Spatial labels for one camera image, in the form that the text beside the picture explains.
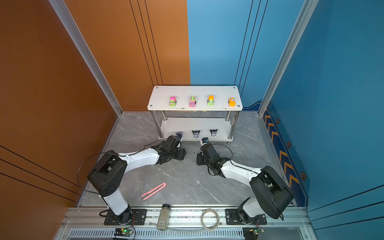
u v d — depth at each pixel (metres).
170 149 0.73
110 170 0.47
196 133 0.93
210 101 0.74
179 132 0.97
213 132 0.94
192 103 0.74
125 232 0.71
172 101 0.75
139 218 0.73
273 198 0.42
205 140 0.79
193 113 1.20
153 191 0.81
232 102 0.75
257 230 0.70
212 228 0.70
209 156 0.67
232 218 0.72
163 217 0.70
